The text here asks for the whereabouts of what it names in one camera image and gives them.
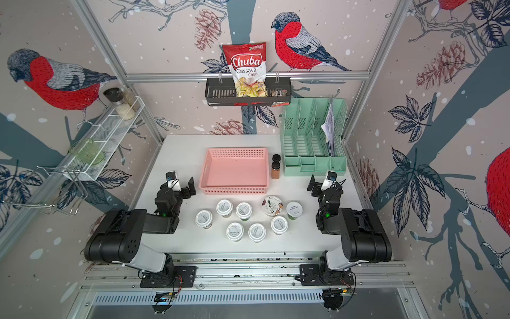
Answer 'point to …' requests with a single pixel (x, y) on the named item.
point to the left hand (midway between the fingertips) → (185, 174)
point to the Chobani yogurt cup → (271, 205)
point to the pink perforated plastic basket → (235, 171)
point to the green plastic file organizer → (305, 146)
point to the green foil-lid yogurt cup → (294, 209)
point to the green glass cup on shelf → (87, 150)
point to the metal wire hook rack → (57, 187)
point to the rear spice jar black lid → (276, 157)
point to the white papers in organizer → (329, 127)
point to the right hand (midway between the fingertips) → (322, 175)
